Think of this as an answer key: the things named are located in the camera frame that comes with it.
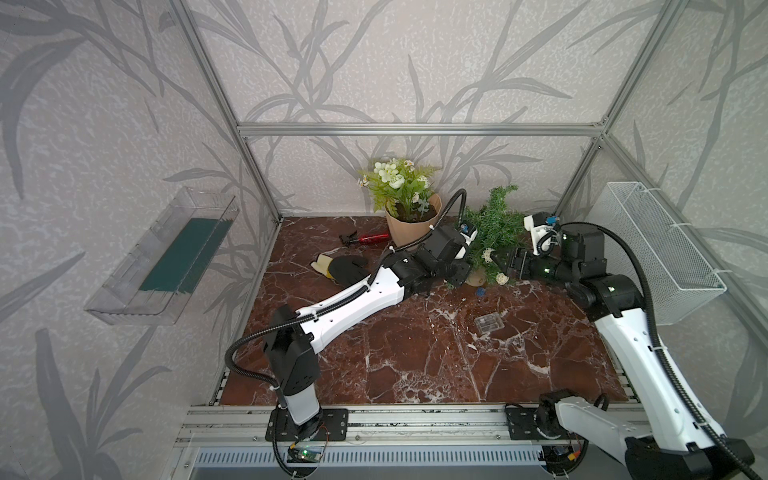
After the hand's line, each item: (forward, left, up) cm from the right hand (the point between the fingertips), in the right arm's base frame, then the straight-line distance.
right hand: (499, 253), depth 71 cm
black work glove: (+14, +43, -27) cm, 53 cm away
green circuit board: (-37, +47, -31) cm, 67 cm away
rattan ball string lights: (+1, -4, -12) cm, 13 cm away
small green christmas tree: (+9, -2, -1) cm, 9 cm away
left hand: (+1, +7, -5) cm, 9 cm away
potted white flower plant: (+27, +24, -2) cm, 36 cm away
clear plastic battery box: (-4, -3, -31) cm, 31 cm away
